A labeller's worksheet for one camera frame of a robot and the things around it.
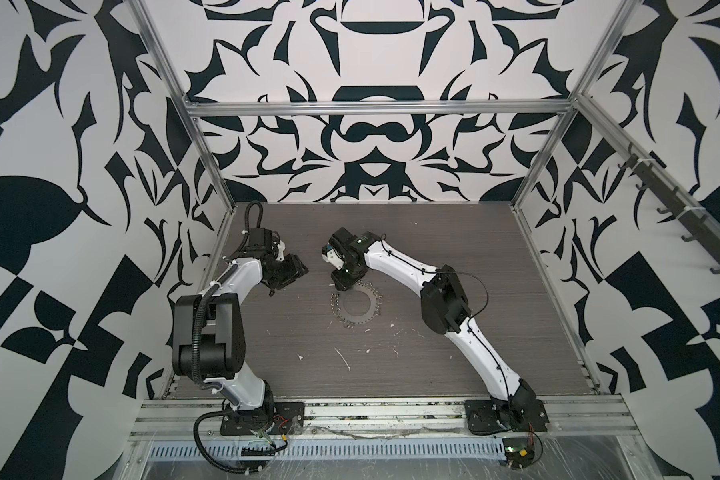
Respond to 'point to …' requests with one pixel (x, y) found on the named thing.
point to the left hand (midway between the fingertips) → (301, 268)
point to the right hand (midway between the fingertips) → (340, 281)
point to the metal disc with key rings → (356, 305)
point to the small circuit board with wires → (519, 452)
